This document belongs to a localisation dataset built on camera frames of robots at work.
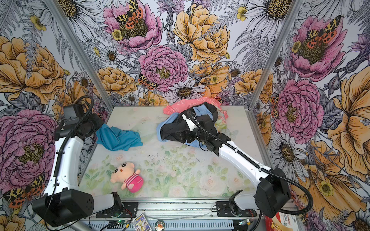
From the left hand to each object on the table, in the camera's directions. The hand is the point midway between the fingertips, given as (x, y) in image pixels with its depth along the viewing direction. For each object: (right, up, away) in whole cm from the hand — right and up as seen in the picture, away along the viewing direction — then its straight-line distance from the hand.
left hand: (101, 125), depth 76 cm
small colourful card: (+23, -46, -7) cm, 52 cm away
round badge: (+31, -47, -6) cm, 57 cm away
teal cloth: (+2, -9, +13) cm, 16 cm away
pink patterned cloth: (+39, +14, +40) cm, 57 cm away
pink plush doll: (+11, -25, +2) cm, 28 cm away
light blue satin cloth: (+53, +11, +26) cm, 60 cm away
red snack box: (+88, -44, -8) cm, 99 cm away
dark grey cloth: (+37, -2, +19) cm, 41 cm away
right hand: (+42, -4, +2) cm, 42 cm away
